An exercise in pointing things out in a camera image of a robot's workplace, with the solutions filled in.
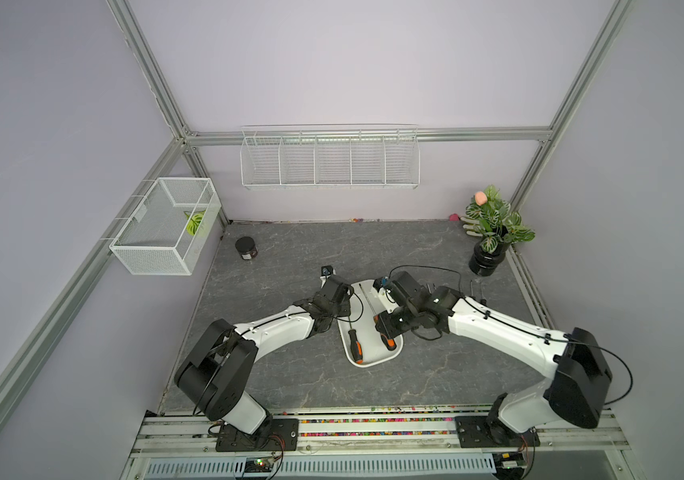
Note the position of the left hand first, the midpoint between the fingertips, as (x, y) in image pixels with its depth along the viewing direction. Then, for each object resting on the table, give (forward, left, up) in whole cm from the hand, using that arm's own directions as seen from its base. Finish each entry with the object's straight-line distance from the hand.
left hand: (341, 301), depth 91 cm
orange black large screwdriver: (-13, -3, -4) cm, 14 cm away
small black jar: (+26, +33, -3) cm, 43 cm away
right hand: (-11, -10, +5) cm, 15 cm away
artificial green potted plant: (+8, -44, +22) cm, 50 cm away
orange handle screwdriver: (-16, -12, +5) cm, 21 cm away
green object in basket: (+16, +39, +23) cm, 48 cm away
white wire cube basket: (+14, +47, +20) cm, 53 cm away
